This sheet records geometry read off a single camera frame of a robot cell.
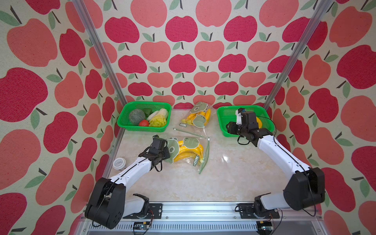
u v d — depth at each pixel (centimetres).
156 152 68
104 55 89
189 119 108
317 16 72
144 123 105
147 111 114
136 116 104
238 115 76
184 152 91
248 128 64
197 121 101
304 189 41
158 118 102
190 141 91
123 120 107
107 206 41
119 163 85
